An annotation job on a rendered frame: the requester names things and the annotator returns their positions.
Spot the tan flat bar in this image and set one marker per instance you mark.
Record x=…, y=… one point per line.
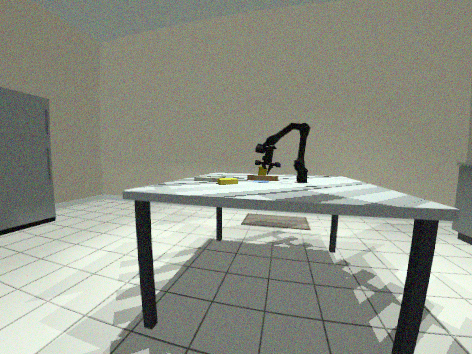
x=262, y=177

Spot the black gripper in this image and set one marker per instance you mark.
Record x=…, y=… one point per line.
x=268, y=161

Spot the yellow block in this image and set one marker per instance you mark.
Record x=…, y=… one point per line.
x=225, y=181

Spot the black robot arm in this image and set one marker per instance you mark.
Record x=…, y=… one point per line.
x=299, y=164

